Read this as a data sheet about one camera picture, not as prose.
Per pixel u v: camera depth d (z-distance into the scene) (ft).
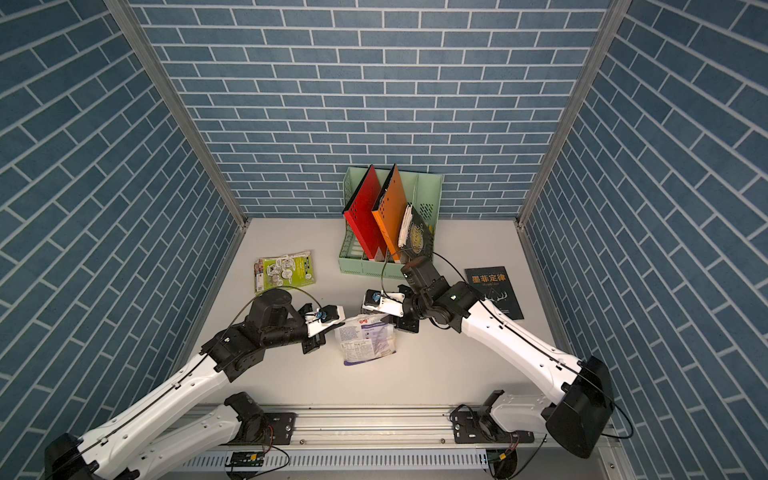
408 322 2.14
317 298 1.87
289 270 3.34
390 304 2.04
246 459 2.37
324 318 1.96
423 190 3.39
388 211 2.91
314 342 2.07
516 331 1.53
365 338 2.47
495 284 3.32
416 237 3.14
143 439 1.41
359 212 2.77
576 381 1.33
